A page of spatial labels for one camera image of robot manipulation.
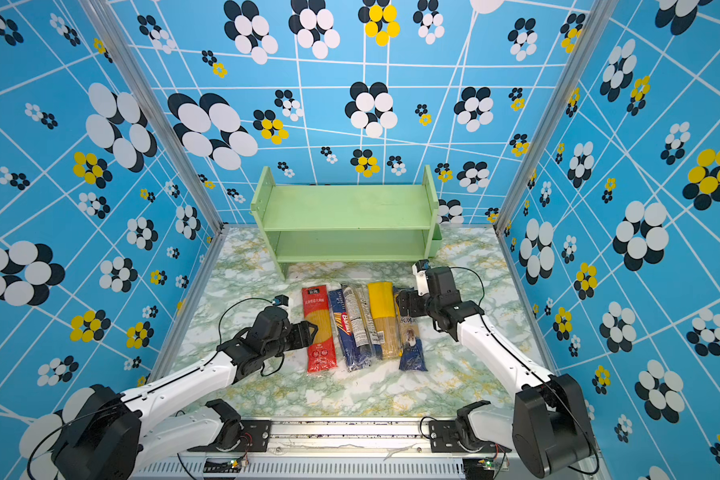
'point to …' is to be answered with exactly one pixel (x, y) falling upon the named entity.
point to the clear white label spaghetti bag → (368, 342)
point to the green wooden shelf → (349, 223)
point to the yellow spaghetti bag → (384, 309)
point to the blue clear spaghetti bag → (412, 354)
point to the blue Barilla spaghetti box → (355, 357)
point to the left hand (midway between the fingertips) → (313, 328)
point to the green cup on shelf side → (435, 246)
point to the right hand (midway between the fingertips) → (413, 296)
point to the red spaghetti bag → (321, 352)
